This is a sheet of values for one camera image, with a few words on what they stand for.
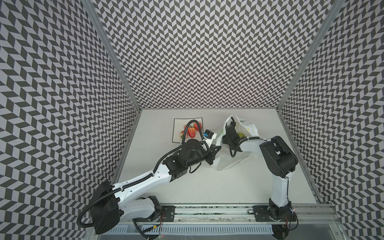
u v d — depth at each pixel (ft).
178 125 3.45
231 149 2.62
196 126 3.39
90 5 2.33
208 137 1.98
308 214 2.47
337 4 2.19
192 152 1.75
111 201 1.31
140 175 1.54
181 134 3.22
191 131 3.30
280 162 1.68
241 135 3.12
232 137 2.58
